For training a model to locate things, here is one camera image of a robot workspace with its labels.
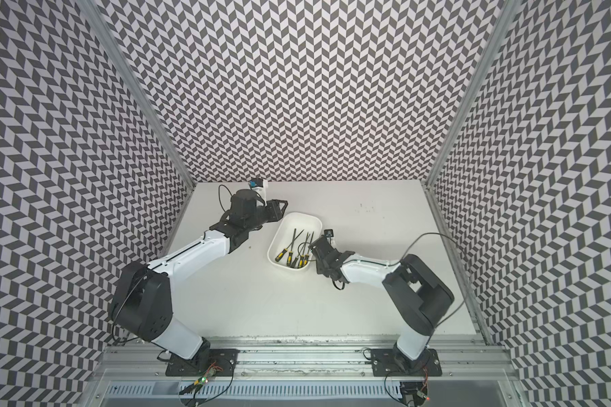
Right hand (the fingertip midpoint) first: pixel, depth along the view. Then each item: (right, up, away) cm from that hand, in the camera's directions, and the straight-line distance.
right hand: (328, 262), depth 93 cm
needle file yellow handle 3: (-10, 0, 0) cm, 10 cm away
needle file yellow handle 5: (-12, 0, -1) cm, 13 cm away
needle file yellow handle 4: (-8, +1, +1) cm, 8 cm away
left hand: (-16, +21, -6) cm, 27 cm away
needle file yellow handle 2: (-15, +2, +1) cm, 15 cm away
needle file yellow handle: (-18, +2, +1) cm, 18 cm away
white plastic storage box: (-14, +9, +8) cm, 18 cm away
